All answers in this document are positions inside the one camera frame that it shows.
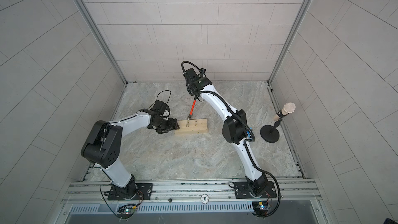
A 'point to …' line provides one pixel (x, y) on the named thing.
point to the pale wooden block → (195, 126)
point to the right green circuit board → (260, 207)
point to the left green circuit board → (127, 210)
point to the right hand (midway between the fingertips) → (196, 87)
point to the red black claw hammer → (189, 116)
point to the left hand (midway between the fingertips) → (176, 129)
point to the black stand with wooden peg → (270, 134)
